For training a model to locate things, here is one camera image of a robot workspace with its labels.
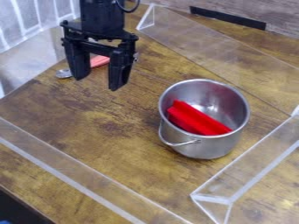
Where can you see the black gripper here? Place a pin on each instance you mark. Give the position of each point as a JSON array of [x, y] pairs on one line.
[[99, 33]]

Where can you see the silver metal pot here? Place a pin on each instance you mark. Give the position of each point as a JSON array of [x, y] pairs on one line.
[[219, 101]]

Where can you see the clear acrylic barrier left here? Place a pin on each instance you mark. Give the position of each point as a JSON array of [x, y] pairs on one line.
[[29, 59]]

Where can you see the red block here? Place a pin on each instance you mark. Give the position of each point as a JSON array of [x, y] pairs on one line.
[[194, 121]]

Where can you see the clear acrylic barrier front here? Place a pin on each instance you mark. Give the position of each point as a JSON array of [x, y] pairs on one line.
[[125, 202]]

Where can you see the clear acrylic barrier right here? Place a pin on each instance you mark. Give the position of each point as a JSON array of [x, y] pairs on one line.
[[223, 189]]

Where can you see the spoon with pink handle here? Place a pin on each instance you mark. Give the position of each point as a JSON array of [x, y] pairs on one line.
[[98, 61]]

